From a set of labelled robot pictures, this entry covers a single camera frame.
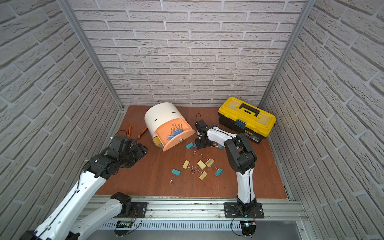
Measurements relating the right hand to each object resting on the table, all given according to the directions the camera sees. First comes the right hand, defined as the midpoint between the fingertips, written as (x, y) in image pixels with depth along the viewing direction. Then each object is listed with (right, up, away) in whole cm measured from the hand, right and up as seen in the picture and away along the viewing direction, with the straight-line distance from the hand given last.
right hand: (204, 144), depth 99 cm
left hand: (-31, +2, -25) cm, 40 cm away
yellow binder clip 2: (-2, -11, -10) cm, 15 cm away
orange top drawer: (-24, +11, -15) cm, 30 cm away
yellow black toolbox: (+22, +19, -5) cm, 29 cm away
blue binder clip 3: (-16, +12, -13) cm, 24 cm away
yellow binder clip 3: (+3, -9, -9) cm, 13 cm away
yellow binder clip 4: (-1, -16, -14) cm, 21 cm away
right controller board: (+19, -36, -29) cm, 50 cm away
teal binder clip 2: (+7, -14, -13) cm, 21 cm away
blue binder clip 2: (-17, +10, -16) cm, 25 cm away
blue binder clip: (-20, +8, -16) cm, 26 cm away
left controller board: (-42, -36, -28) cm, 62 cm away
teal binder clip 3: (-18, -15, -13) cm, 27 cm away
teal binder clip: (-11, -1, -1) cm, 11 cm away
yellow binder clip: (-12, -11, -9) cm, 18 cm away
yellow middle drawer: (-28, +4, -15) cm, 32 cm away
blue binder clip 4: (-6, 0, -7) cm, 10 cm away
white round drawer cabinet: (-29, +20, -11) cm, 37 cm away
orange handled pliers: (-45, +6, +2) cm, 45 cm away
